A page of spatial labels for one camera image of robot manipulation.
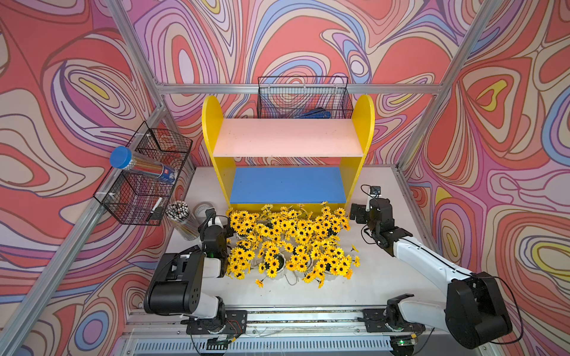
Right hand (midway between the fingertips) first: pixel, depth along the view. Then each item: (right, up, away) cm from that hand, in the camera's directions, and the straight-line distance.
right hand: (364, 210), depth 88 cm
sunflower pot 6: (-36, -15, -16) cm, 42 cm away
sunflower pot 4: (-15, -4, -7) cm, 17 cm away
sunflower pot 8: (-18, -16, -14) cm, 28 cm away
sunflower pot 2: (-35, -6, -7) cm, 36 cm away
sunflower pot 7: (-26, -16, -14) cm, 34 cm away
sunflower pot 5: (-48, -16, -14) cm, 52 cm away
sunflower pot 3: (-25, -7, -8) cm, 27 cm away
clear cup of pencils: (-71, -1, -8) cm, 72 cm away
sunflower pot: (-46, -4, -8) cm, 47 cm away
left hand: (-59, -4, +3) cm, 59 cm away
